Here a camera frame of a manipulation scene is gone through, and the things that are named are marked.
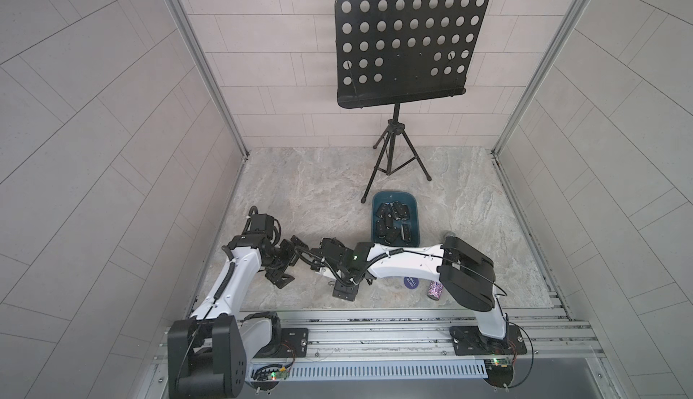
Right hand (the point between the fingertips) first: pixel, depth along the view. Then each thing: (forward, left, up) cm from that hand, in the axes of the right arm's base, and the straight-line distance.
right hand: (344, 280), depth 84 cm
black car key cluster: (+16, -13, +4) cm, 21 cm away
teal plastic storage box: (+27, -25, +5) cm, 37 cm away
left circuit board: (-24, +19, +4) cm, 31 cm away
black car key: (+22, -15, +4) cm, 27 cm away
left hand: (+6, +11, +8) cm, 14 cm away
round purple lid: (-2, -21, +1) cm, 21 cm away
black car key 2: (+21, -21, +6) cm, 30 cm away
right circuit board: (-25, -40, -1) cm, 47 cm away
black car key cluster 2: (+14, -16, +3) cm, 22 cm away
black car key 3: (+13, -22, +3) cm, 26 cm away
